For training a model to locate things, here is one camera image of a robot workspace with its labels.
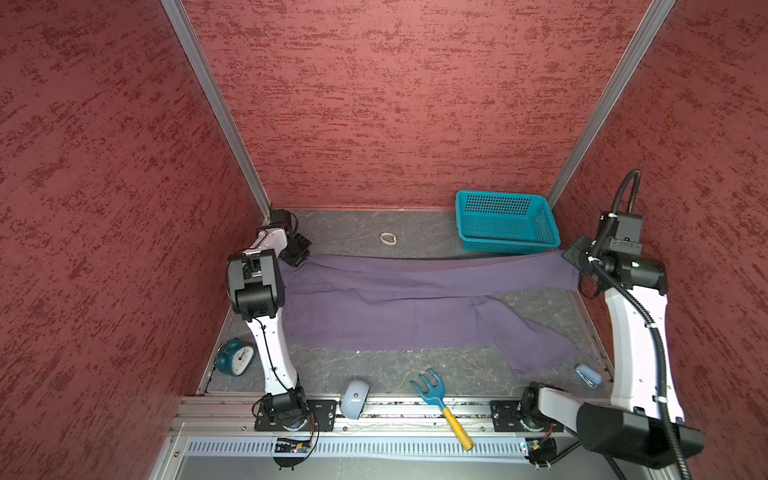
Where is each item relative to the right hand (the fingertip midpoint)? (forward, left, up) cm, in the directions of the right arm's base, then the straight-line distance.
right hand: (574, 257), depth 71 cm
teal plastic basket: (+38, -2, -29) cm, 47 cm away
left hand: (+22, +74, -26) cm, 82 cm away
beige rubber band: (+30, +46, -27) cm, 61 cm away
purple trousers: (+4, +41, -29) cm, 50 cm away
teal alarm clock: (-14, +88, -23) cm, 92 cm away
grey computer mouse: (-25, +55, -20) cm, 64 cm away
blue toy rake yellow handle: (-24, +34, -27) cm, 49 cm away
